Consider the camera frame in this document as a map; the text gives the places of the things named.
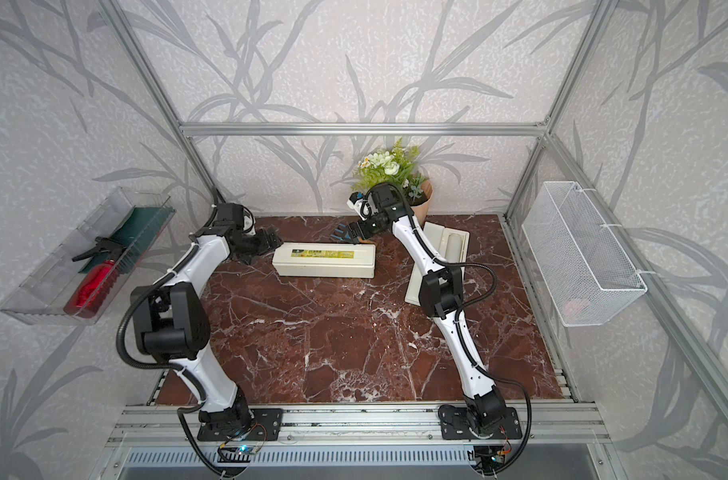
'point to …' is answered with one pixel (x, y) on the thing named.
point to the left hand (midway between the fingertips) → (272, 244)
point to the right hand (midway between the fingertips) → (353, 230)
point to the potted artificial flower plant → (396, 167)
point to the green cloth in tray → (133, 236)
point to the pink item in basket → (572, 309)
